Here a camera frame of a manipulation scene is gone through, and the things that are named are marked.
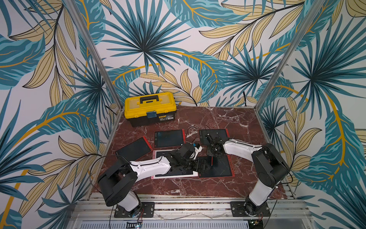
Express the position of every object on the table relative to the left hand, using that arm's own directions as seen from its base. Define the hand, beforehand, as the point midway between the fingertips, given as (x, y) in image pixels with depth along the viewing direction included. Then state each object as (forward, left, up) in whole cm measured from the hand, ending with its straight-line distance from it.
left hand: (203, 169), depth 79 cm
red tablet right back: (+29, -18, -9) cm, 36 cm away
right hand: (+15, -7, -9) cm, 18 cm away
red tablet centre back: (+26, +22, -11) cm, 35 cm away
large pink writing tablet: (-8, +16, +15) cm, 23 cm away
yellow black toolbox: (+38, +38, +7) cm, 54 cm away
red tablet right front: (+4, -8, -8) cm, 12 cm away
